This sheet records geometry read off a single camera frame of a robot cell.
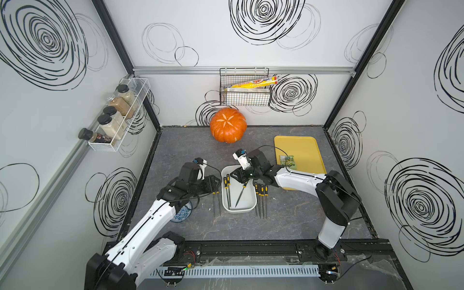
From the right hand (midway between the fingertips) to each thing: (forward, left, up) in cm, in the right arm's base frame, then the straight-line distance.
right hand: (232, 173), depth 86 cm
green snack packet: (+14, -31, -10) cm, 35 cm away
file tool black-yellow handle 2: (-10, +7, -11) cm, 16 cm away
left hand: (-7, +7, +5) cm, 11 cm away
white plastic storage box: (-8, -2, -10) cm, 13 cm away
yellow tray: (+20, -42, -9) cm, 48 cm away
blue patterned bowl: (-17, +22, -9) cm, 29 cm away
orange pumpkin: (+29, +4, +4) cm, 30 cm away
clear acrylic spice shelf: (-2, +45, +24) cm, 51 cm away
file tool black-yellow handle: (-12, +9, -10) cm, 18 cm away
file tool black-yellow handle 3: (-1, +4, -9) cm, 10 cm away
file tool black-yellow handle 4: (-7, -15, -9) cm, 19 cm away
